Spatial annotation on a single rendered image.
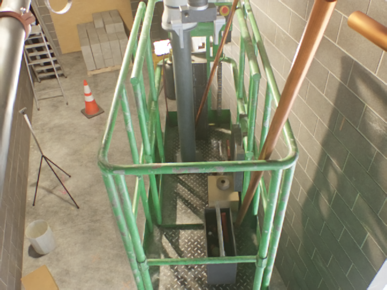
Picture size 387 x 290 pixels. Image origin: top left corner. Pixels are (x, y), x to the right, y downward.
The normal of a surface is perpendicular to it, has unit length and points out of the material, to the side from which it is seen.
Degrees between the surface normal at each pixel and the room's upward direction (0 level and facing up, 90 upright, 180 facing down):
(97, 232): 0
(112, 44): 90
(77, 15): 90
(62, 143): 0
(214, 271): 90
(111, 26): 90
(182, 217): 0
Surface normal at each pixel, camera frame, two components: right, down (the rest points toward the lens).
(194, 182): -0.03, -0.74
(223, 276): 0.04, 0.67
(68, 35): 0.30, 0.63
